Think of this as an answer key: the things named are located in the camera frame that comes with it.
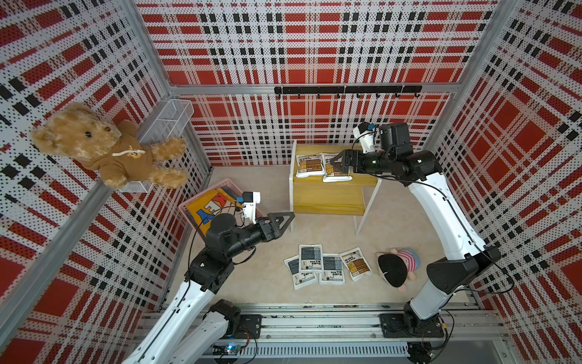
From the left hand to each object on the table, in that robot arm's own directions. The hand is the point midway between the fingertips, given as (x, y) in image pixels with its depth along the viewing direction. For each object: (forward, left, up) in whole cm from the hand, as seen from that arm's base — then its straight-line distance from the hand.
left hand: (291, 217), depth 65 cm
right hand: (+16, -17, +7) cm, 24 cm away
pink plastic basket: (+34, +34, -26) cm, 55 cm away
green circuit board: (-30, +21, -29) cm, 47 cm away
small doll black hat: (-7, -35, -23) cm, 42 cm away
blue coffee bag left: (-8, -1, -30) cm, 31 cm away
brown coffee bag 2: (+14, -12, +4) cm, 19 cm away
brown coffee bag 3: (-4, -24, -28) cm, 37 cm away
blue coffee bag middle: (0, -6, -30) cm, 30 cm away
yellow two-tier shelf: (+24, -9, -16) cm, 30 cm away
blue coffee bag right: (-5, -14, -30) cm, 34 cm away
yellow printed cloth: (+19, +39, -23) cm, 49 cm away
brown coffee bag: (+17, -6, +4) cm, 18 cm away
